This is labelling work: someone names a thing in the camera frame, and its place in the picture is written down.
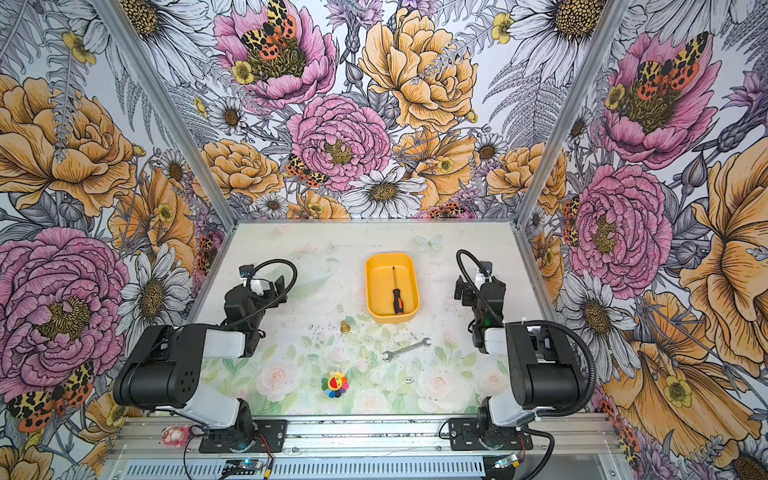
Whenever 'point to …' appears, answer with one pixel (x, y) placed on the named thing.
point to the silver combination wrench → (389, 354)
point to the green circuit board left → (241, 467)
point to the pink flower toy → (175, 435)
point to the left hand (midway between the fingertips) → (269, 285)
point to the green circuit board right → (511, 460)
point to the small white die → (408, 380)
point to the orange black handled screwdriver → (398, 301)
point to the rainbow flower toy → (334, 384)
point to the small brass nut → (344, 327)
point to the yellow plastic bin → (379, 286)
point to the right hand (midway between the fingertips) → (475, 284)
